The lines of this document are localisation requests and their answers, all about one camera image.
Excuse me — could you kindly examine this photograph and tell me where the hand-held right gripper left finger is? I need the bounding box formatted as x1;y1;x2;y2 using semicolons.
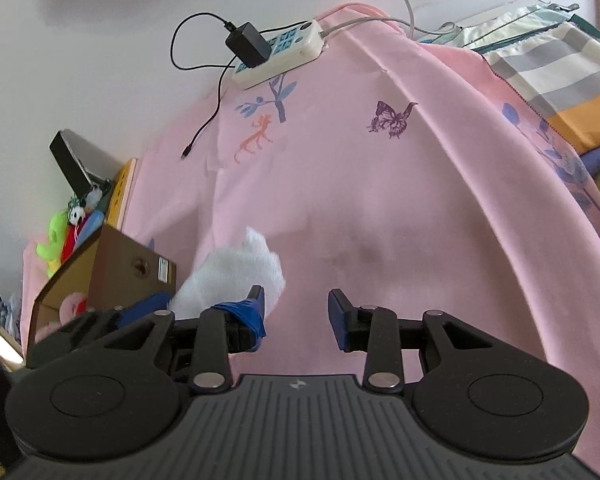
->
100;284;268;395

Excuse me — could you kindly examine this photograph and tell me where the yellow book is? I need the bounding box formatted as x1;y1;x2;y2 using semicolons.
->
105;157;139;231

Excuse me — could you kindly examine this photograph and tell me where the white power strip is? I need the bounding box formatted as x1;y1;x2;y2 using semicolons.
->
230;19;327;90

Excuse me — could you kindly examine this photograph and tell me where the black charger cable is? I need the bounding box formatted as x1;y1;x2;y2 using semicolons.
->
171;12;241;162

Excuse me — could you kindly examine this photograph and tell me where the red plush toy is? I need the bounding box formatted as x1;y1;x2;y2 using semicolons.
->
60;222;81;264

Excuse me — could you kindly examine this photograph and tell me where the small panda toy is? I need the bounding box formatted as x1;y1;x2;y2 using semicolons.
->
67;187;104;226

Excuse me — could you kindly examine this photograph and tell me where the blue glasses case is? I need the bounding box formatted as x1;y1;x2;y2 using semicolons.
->
77;210;106;249

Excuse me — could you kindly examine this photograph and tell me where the green frog plush toy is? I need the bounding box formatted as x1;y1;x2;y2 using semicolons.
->
36;210;71;279

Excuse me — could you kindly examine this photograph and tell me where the black charger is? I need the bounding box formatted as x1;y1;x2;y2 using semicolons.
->
224;22;272;68

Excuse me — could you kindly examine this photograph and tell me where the brown cardboard box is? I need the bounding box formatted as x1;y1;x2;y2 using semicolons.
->
25;224;178;369

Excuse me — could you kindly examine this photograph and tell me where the striped folded cloth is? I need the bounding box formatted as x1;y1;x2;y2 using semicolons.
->
420;0;600;154

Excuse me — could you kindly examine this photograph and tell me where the black speaker box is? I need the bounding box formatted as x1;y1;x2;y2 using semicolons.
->
49;130;115;199

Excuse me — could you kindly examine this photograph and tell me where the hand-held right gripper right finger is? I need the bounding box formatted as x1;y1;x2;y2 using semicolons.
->
328;287;503;395

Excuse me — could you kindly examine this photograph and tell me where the white fluffy plush toy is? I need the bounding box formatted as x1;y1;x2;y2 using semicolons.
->
166;226;286;322

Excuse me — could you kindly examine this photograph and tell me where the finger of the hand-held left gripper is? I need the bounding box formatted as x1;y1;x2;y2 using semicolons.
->
27;292;174;369

